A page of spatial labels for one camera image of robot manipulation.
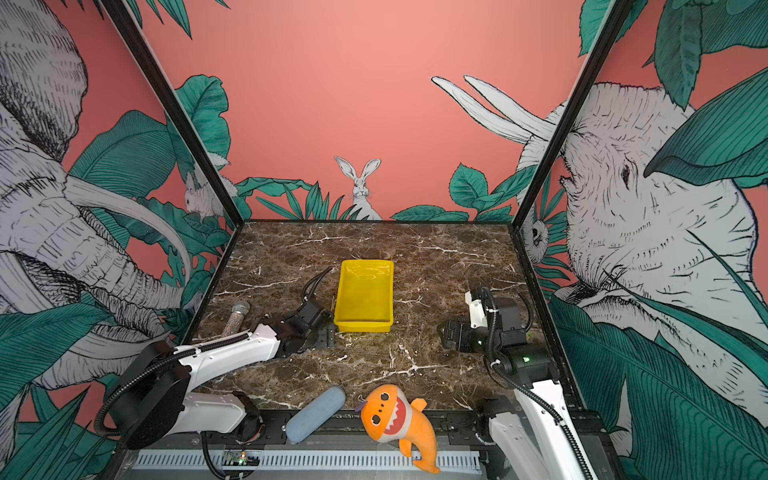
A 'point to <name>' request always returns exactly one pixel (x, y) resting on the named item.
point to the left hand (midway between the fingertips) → (322, 329)
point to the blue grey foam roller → (315, 415)
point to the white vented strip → (307, 460)
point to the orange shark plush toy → (389, 417)
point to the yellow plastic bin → (365, 297)
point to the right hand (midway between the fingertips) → (450, 325)
